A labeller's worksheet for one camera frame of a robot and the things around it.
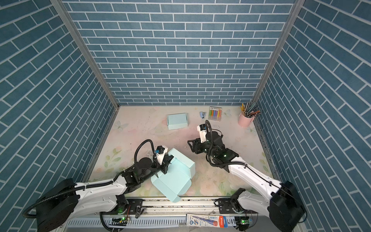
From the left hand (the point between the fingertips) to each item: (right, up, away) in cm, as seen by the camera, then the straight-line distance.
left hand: (174, 156), depth 79 cm
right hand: (+9, +10, 0) cm, 13 cm away
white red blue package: (+17, -29, -9) cm, 35 cm away
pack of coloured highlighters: (+28, +25, +36) cm, 52 cm away
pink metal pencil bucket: (+48, +19, +25) cm, 57 cm away
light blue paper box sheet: (-1, +19, +30) cm, 36 cm away
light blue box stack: (+3, -11, -4) cm, 12 cm away
